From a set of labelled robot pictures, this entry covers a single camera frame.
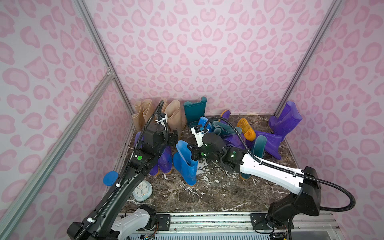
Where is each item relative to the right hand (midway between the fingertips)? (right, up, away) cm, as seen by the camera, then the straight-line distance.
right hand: (188, 146), depth 72 cm
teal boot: (+3, +20, +23) cm, 31 cm away
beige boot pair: (-29, +15, +13) cm, 36 cm away
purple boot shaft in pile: (+27, +1, +17) cm, 32 cm away
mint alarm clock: (-25, -25, +8) cm, 36 cm away
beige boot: (-15, +20, +16) cm, 30 cm away
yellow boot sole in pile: (+35, +6, +18) cm, 40 cm away
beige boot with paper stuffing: (-8, +12, +17) cm, 23 cm away
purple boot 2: (+58, +14, +16) cm, 62 cm away
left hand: (-8, +9, -1) cm, 12 cm away
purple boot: (-12, -9, +6) cm, 16 cm away
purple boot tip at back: (+25, +19, +39) cm, 50 cm away
